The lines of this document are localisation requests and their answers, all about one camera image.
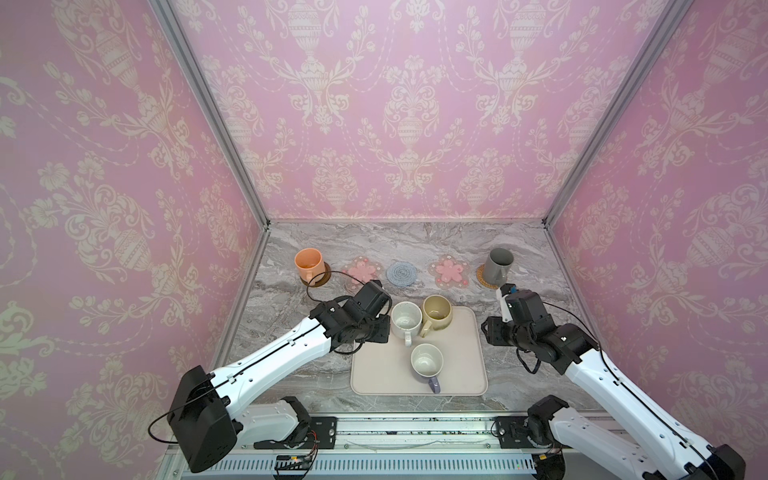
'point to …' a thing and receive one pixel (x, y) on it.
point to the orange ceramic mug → (310, 263)
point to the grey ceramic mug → (496, 265)
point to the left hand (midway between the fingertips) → (388, 332)
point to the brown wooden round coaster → (323, 281)
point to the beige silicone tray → (385, 368)
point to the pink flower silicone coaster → (364, 269)
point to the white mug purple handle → (427, 360)
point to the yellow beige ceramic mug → (436, 313)
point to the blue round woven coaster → (401, 274)
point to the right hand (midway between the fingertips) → (490, 325)
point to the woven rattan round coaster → (479, 275)
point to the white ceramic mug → (406, 320)
